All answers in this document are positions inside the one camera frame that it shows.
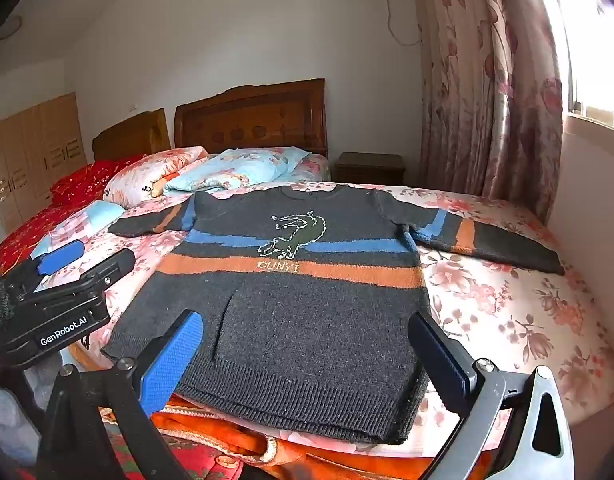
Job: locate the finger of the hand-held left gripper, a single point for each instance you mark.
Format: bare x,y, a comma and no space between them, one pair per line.
62,256
99,272

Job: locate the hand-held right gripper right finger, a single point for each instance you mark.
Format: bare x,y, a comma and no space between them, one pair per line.
444,362

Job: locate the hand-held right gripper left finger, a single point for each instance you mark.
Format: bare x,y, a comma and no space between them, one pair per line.
169,365

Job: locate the dark grey striped sweater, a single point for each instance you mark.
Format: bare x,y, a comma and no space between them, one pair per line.
297,320

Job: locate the light blue pillow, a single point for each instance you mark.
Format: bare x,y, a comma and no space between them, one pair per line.
82,220

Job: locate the red patterned blanket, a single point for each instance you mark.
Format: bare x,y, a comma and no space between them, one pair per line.
82,185

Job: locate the orange blanket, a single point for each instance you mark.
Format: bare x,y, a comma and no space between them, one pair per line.
212,430

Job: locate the bed with floral sheet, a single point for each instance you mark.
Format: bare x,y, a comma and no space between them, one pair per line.
512,310

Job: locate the pink floral pillow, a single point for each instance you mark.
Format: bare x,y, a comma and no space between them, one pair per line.
147,172

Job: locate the light wooden wardrobe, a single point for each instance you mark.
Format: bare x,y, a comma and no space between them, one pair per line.
42,145

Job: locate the small wooden headboard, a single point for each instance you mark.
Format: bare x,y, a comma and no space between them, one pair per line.
132,135

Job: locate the light blue folded quilt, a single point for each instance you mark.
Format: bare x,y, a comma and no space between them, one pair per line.
247,165

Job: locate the dark wooden nightstand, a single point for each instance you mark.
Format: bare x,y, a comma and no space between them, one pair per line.
369,167

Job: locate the large carved wooden headboard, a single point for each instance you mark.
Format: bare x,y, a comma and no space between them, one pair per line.
252,120

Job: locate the pink floral curtain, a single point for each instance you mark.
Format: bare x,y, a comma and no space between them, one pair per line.
482,85

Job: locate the window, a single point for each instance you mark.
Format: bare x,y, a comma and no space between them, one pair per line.
597,35

